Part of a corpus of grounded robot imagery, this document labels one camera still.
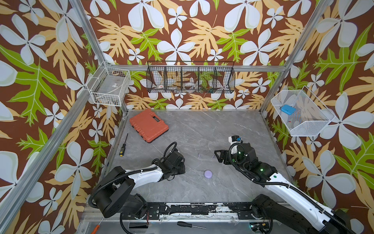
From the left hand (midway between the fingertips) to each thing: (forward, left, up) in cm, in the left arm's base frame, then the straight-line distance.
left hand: (185, 165), depth 89 cm
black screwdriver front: (-30, 0, 0) cm, 30 cm away
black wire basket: (+50, -3, +30) cm, 58 cm away
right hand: (+2, -18, +15) cm, 23 cm away
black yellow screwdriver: (+8, +42, 0) cm, 42 cm away
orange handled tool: (-32, +42, 0) cm, 53 cm away
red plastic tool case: (+30, +27, +3) cm, 40 cm away
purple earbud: (+7, -9, -1) cm, 11 cm away
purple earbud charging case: (-5, -14, -1) cm, 15 cm away
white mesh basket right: (+19, -66, +27) cm, 74 cm away
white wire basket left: (+36, +45, +33) cm, 67 cm away
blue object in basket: (+25, -61, +24) cm, 71 cm away
